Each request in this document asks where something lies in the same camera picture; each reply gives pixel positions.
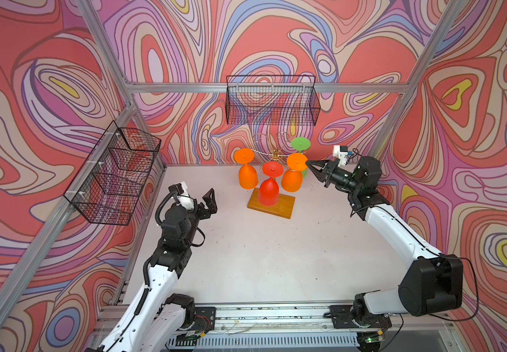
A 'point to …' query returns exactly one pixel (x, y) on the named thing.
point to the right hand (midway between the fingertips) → (305, 167)
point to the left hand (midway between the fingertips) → (204, 193)
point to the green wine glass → (302, 144)
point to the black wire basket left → (107, 188)
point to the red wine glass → (269, 188)
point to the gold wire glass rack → (264, 144)
